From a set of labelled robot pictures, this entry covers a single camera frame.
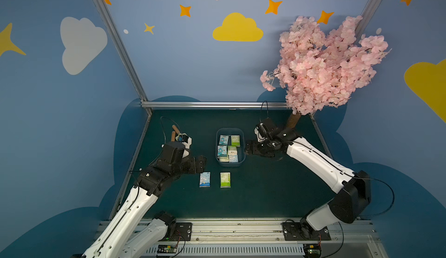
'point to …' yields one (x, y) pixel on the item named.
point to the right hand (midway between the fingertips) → (253, 149)
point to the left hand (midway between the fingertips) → (197, 156)
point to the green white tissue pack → (225, 179)
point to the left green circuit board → (166, 248)
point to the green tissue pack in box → (235, 140)
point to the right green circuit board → (312, 250)
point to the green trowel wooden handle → (175, 129)
